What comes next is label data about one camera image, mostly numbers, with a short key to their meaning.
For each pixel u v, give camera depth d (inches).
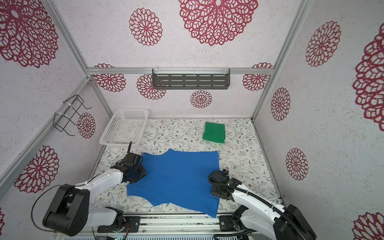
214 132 42.8
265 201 18.6
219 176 26.1
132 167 27.8
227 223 29.9
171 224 29.7
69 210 16.5
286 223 16.0
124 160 28.2
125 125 46.1
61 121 28.7
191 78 37.3
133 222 29.1
